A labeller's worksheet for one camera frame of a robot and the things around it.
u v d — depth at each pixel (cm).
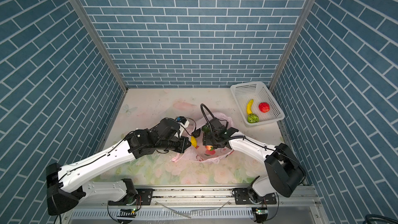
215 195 76
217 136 66
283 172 43
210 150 87
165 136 53
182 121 65
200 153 86
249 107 106
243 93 115
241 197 74
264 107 102
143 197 74
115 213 70
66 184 39
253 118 96
